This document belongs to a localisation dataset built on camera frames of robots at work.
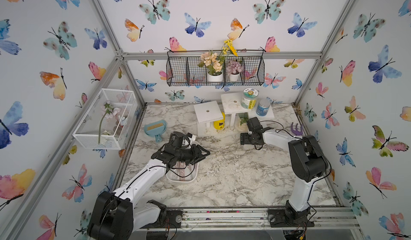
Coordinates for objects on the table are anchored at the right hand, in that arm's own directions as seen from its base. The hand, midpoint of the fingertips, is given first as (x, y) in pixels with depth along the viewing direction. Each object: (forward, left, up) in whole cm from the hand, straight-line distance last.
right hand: (249, 137), depth 99 cm
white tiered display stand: (+8, +26, +12) cm, 30 cm away
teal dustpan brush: (+4, +60, -1) cm, 60 cm away
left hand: (-19, +23, +13) cm, 33 cm away
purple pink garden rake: (+8, -31, -3) cm, 32 cm away
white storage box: (-22, +33, -2) cm, 40 cm away
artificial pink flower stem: (-8, +70, +29) cm, 76 cm away
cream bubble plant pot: (+5, +6, +9) cm, 12 cm away
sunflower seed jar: (+6, +4, +27) cm, 28 cm away
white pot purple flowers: (+23, +12, +32) cm, 42 cm away
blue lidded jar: (+7, -5, +20) cm, 21 cm away
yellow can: (+5, +18, +5) cm, 20 cm away
